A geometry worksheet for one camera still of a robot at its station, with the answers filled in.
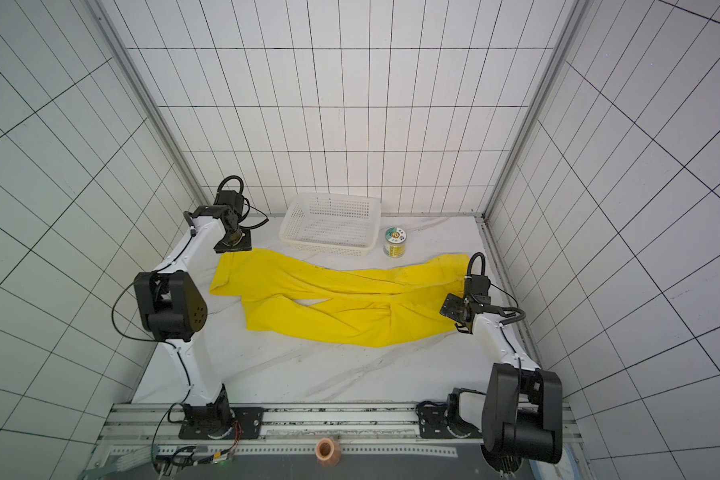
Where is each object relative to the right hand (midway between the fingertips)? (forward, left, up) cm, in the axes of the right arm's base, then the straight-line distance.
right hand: (464, 308), depth 89 cm
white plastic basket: (+38, +44, -3) cm, 58 cm away
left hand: (+14, +71, +11) cm, 73 cm away
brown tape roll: (-37, +37, +8) cm, 53 cm away
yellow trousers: (+1, +33, -2) cm, 33 cm away
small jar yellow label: (+23, +20, +2) cm, 31 cm away
